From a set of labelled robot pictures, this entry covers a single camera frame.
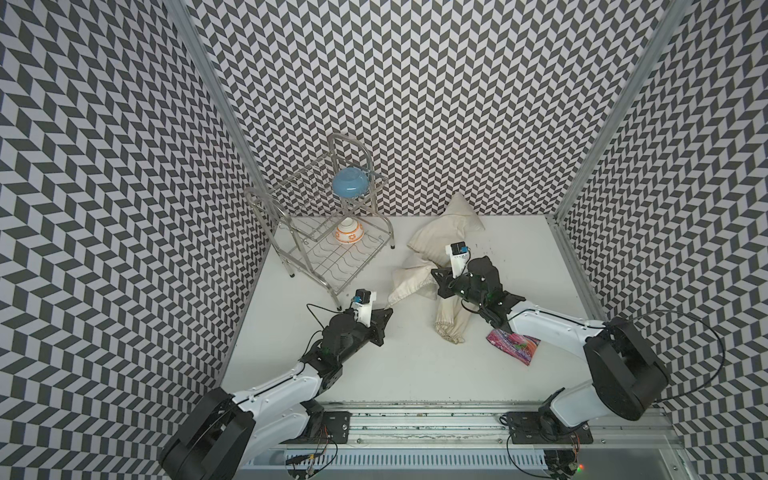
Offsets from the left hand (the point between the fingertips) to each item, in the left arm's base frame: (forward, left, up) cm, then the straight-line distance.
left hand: (389, 312), depth 82 cm
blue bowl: (+33, +12, +20) cm, 40 cm away
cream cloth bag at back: (+36, -23, -4) cm, 43 cm away
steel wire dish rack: (+37, +23, -5) cm, 44 cm away
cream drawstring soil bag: (+7, -8, +6) cm, 12 cm away
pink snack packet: (-6, -36, -9) cm, 38 cm away
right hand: (+10, -13, +4) cm, 17 cm away
